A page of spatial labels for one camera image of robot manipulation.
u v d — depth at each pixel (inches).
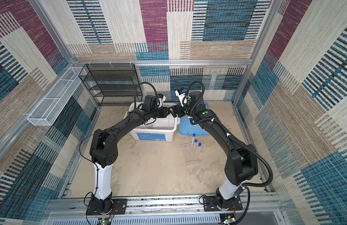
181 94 27.9
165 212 28.7
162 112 32.7
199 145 31.3
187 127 41.8
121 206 28.8
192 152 36.4
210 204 28.7
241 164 17.5
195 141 31.8
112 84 42.9
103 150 21.5
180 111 28.5
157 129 32.0
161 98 33.3
